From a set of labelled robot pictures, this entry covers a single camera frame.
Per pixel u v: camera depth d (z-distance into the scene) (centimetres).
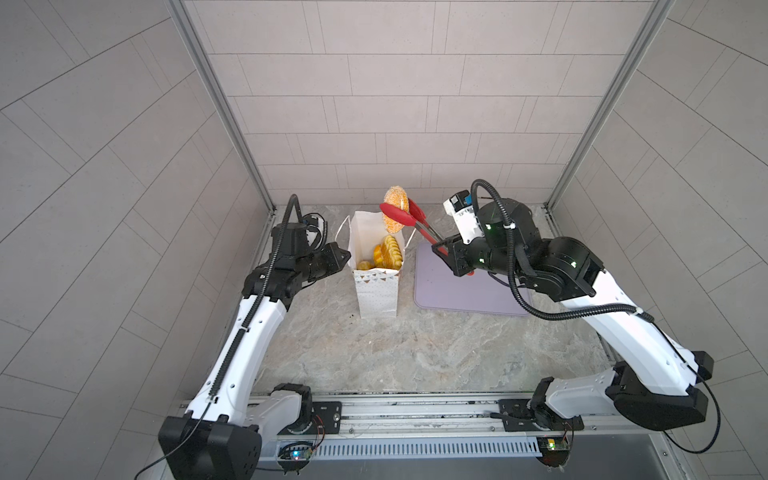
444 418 72
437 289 93
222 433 35
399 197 65
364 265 87
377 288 75
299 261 59
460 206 50
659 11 71
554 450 68
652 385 39
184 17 71
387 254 84
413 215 68
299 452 64
